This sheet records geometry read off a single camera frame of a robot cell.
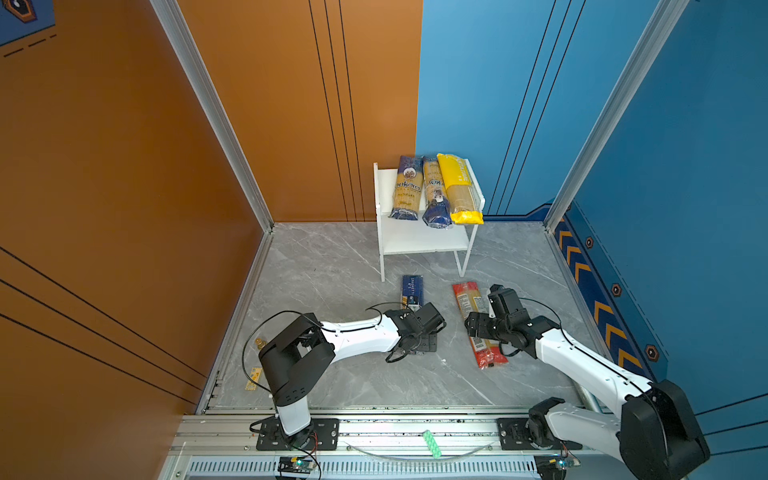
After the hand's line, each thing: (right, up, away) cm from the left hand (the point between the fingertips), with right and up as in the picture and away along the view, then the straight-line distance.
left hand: (422, 338), depth 87 cm
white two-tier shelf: (-7, +31, +10) cm, 33 cm away
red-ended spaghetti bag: (+18, -3, -3) cm, 19 cm away
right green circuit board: (+29, -26, -16) cm, 42 cm away
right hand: (+16, +4, 0) cm, 16 cm away
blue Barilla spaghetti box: (-2, +12, +9) cm, 16 cm away
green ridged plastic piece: (+1, -21, -16) cm, 26 cm away
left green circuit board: (-32, -25, -17) cm, 44 cm away
